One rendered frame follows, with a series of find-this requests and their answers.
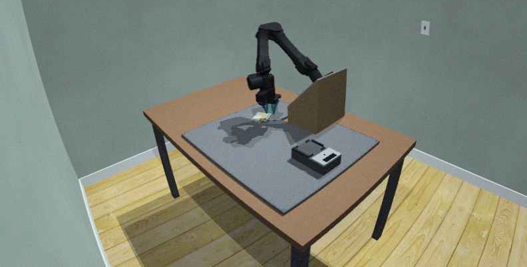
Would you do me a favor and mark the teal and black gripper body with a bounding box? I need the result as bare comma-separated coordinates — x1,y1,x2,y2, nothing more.
267,94,281,105

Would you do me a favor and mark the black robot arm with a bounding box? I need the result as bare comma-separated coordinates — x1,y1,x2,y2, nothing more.
247,22,323,106

